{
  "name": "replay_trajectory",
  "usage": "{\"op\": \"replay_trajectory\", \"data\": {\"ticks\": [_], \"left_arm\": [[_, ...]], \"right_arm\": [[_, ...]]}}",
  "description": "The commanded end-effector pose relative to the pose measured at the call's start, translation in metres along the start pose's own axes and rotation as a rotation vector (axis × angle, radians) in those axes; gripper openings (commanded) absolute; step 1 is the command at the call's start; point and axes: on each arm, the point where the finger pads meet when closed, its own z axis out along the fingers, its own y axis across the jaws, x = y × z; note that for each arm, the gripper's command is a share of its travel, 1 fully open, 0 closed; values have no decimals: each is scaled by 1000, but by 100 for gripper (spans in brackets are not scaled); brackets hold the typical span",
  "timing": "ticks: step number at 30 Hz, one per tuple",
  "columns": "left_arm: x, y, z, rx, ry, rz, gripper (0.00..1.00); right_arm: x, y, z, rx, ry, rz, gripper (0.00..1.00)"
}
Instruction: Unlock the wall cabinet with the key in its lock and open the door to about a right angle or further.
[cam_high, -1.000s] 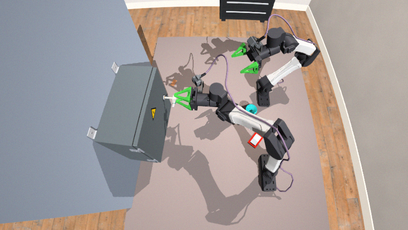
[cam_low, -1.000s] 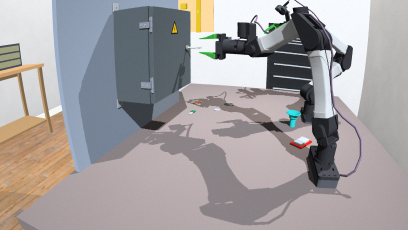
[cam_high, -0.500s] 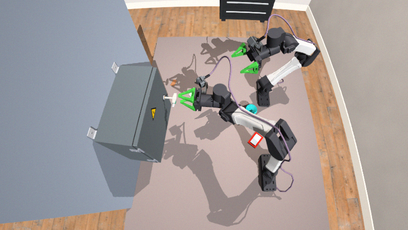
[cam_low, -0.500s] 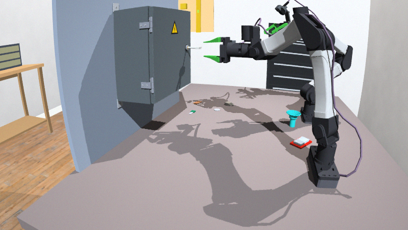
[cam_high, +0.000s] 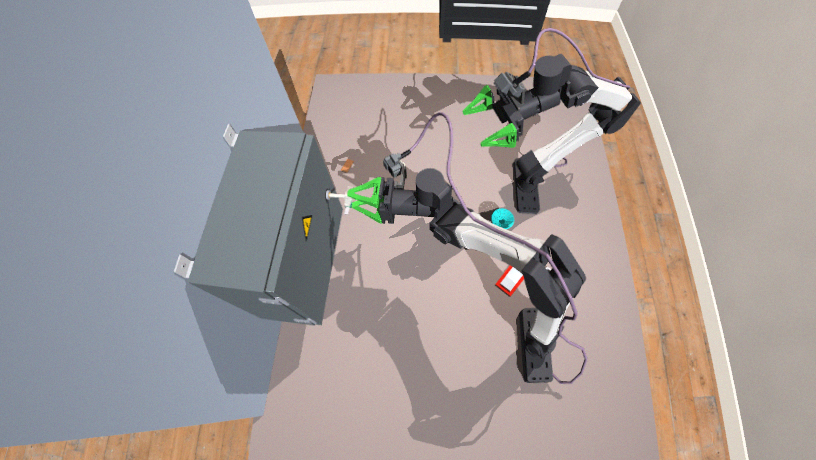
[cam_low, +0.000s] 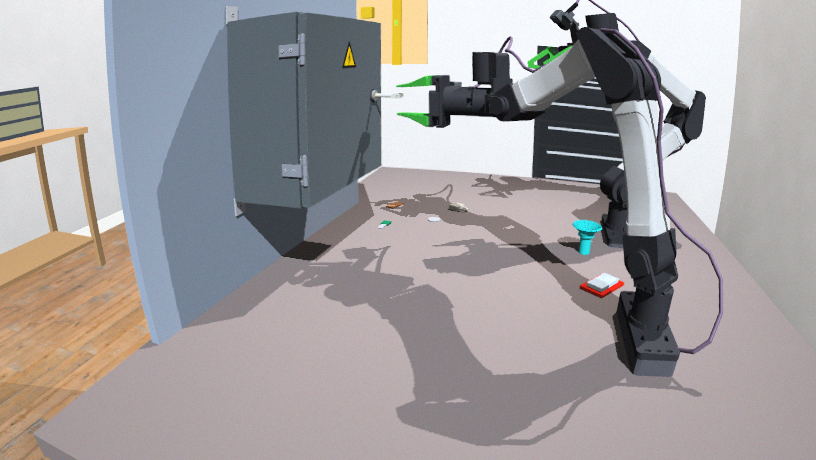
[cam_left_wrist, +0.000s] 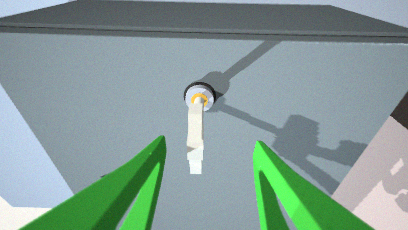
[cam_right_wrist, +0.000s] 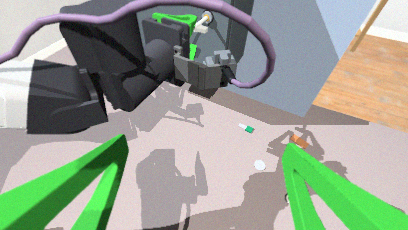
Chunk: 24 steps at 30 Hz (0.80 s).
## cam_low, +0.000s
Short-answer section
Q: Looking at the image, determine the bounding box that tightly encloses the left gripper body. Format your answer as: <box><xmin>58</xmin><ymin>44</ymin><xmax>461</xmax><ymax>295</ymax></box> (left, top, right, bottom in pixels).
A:
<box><xmin>429</xmin><ymin>75</ymin><xmax>474</xmax><ymax>128</ymax></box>

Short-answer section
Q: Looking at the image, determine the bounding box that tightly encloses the grey metal cabinet door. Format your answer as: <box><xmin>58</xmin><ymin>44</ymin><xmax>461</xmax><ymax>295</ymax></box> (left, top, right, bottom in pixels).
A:
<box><xmin>226</xmin><ymin>6</ymin><xmax>404</xmax><ymax>216</ymax></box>

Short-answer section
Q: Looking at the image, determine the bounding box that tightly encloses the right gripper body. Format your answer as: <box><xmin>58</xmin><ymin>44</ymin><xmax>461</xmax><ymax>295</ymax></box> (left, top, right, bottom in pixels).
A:
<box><xmin>558</xmin><ymin>20</ymin><xmax>580</xmax><ymax>52</ymax></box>

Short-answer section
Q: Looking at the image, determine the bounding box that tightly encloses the cyan funnel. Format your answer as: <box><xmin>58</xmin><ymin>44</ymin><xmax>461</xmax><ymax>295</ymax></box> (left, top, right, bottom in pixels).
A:
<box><xmin>573</xmin><ymin>220</ymin><xmax>602</xmax><ymax>255</ymax></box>

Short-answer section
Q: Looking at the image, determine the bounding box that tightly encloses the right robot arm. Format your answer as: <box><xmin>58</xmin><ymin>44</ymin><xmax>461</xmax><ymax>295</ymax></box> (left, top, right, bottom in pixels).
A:
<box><xmin>550</xmin><ymin>10</ymin><xmax>706</xmax><ymax>245</ymax></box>

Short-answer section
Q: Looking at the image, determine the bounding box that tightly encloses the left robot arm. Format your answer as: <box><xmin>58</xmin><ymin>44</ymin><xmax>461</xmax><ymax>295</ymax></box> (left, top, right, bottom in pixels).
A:
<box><xmin>467</xmin><ymin>27</ymin><xmax>680</xmax><ymax>361</ymax></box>

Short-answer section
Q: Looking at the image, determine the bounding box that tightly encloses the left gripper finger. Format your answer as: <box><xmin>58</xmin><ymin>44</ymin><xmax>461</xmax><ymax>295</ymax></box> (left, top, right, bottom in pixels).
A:
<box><xmin>397</xmin><ymin>112</ymin><xmax>429</xmax><ymax>127</ymax></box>
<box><xmin>396</xmin><ymin>75</ymin><xmax>432</xmax><ymax>87</ymax></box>

